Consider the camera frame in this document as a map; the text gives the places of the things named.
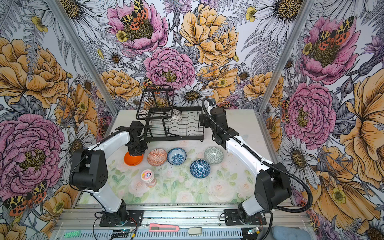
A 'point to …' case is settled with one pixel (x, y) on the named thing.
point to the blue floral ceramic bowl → (176, 156)
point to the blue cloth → (284, 233)
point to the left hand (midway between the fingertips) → (142, 156)
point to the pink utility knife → (156, 227)
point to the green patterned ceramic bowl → (213, 155)
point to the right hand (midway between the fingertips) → (209, 116)
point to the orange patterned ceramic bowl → (157, 157)
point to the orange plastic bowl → (133, 160)
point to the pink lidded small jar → (147, 176)
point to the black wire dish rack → (164, 121)
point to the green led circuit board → (73, 234)
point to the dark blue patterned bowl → (200, 168)
